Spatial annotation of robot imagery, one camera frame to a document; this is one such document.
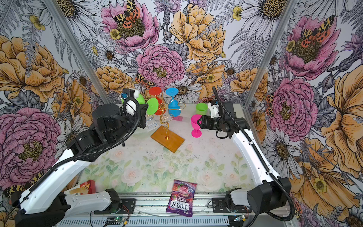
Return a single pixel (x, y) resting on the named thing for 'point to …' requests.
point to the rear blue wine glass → (174, 107)
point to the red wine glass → (156, 91)
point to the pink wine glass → (196, 133)
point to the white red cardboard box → (87, 187)
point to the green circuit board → (118, 219)
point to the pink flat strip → (177, 118)
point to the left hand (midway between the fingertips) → (145, 110)
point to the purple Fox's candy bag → (181, 198)
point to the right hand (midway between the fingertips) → (202, 125)
